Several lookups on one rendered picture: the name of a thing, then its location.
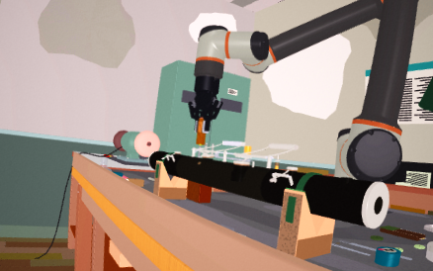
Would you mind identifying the black control box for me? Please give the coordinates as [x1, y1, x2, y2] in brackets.
[400, 160, 433, 188]

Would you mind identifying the white key rod frame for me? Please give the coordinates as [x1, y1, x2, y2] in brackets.
[191, 144, 274, 170]

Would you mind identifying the black power cable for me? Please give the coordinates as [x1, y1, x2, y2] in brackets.
[33, 145, 125, 261]

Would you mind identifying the white side key cluster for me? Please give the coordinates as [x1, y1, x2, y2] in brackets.
[269, 168, 295, 187]

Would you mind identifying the white wall poster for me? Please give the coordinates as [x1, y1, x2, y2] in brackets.
[363, 60, 433, 126]

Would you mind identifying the small wooden cradle block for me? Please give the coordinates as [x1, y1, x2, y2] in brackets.
[152, 160, 189, 201]

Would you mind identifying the wooden workbench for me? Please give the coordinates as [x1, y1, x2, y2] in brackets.
[67, 150, 334, 271]

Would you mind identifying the small white end key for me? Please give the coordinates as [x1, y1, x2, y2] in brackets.
[160, 152, 183, 163]

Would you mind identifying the green metal cabinet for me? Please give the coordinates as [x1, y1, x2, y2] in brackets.
[152, 59, 252, 159]

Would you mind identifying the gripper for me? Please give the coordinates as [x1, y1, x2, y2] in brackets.
[187, 75, 224, 134]

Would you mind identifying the black clarinet joint body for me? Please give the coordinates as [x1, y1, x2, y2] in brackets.
[147, 149, 390, 230]

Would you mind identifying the green holding strap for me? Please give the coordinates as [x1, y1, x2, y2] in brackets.
[295, 171, 323, 195]

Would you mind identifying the orange handled screwdriver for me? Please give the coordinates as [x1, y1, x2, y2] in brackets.
[196, 117, 208, 147]

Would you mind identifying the large wooden cradle block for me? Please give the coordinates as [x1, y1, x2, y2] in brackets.
[276, 188, 336, 261]

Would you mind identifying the dark brown flat bar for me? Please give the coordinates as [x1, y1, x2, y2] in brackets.
[379, 225, 427, 242]

